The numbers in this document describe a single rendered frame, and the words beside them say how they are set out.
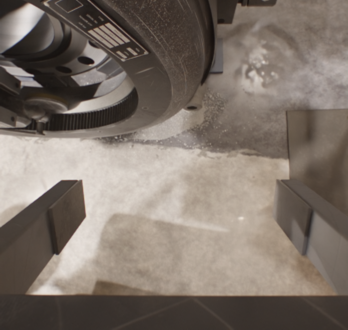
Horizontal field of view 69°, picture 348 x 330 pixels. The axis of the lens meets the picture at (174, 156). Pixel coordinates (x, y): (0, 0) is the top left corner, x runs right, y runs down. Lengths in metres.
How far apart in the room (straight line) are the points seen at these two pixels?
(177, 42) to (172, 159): 0.68
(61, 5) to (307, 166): 0.86
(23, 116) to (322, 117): 0.91
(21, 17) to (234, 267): 0.90
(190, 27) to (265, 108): 0.73
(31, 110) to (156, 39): 0.44
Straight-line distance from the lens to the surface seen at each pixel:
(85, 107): 0.66
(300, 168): 0.96
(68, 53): 0.58
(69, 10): 0.25
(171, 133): 0.94
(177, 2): 0.26
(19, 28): 0.67
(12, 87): 0.62
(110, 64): 0.59
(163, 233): 0.93
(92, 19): 0.26
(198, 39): 0.31
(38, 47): 0.61
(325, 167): 0.99
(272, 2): 0.45
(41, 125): 0.69
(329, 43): 1.16
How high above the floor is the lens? 0.91
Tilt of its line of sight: 78 degrees down
